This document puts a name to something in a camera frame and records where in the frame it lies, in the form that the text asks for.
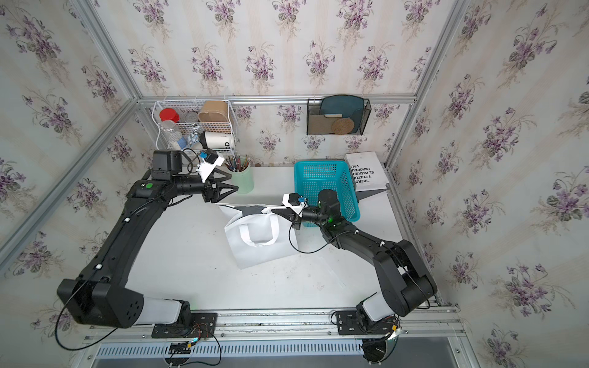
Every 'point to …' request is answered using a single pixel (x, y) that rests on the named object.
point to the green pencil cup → (241, 173)
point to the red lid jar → (169, 114)
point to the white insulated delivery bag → (258, 235)
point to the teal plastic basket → (310, 177)
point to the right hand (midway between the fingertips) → (277, 208)
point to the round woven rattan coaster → (343, 126)
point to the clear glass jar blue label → (172, 136)
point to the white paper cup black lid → (216, 139)
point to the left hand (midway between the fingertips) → (235, 183)
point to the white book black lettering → (367, 172)
